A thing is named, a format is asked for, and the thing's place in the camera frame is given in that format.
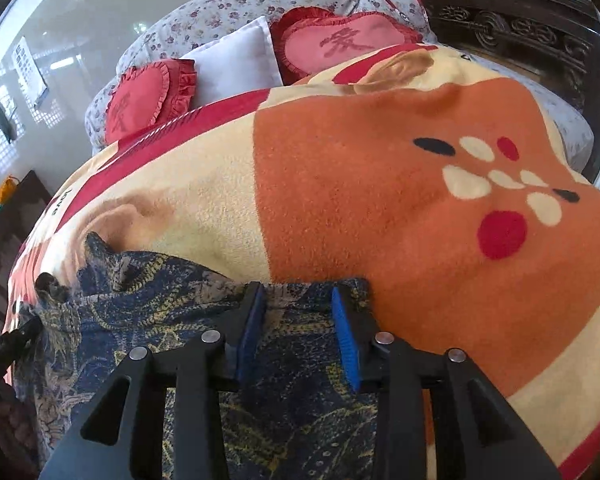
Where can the floral folded quilt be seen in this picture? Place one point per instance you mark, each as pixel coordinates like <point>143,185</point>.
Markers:
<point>220,10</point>

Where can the dark carved wooden headboard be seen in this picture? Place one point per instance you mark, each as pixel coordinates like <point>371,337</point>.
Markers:
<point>505,25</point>

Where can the red heart pillow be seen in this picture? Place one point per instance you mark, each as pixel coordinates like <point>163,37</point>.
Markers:
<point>340,42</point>
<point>145,100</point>

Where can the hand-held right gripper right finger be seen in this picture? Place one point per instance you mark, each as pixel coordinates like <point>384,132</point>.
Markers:
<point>347,345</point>

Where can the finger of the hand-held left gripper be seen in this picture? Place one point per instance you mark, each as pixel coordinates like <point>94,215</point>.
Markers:
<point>17,340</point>

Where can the orange and cream printed blanket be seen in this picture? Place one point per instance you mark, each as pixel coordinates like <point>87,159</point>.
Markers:
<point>380,185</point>

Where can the white pillow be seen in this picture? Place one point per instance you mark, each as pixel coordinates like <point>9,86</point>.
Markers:
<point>235,65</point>

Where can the wall calendar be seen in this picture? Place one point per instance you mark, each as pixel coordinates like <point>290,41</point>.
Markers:
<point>30,70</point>

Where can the yellow bag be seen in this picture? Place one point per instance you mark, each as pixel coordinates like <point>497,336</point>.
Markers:
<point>8,190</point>

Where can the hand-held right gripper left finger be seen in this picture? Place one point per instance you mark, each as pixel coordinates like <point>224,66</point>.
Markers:
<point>250,340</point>

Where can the dark hanging cloth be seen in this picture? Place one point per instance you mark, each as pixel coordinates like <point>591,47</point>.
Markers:
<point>2,117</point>

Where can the blue floral patterned shirt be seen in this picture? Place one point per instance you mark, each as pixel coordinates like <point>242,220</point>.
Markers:
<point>290,410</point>

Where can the pale bed sheet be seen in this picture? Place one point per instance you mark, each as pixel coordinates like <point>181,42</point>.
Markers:
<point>570,130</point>

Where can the dark wooden cabinet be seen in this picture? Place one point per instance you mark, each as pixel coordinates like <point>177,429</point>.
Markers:
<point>10,250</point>

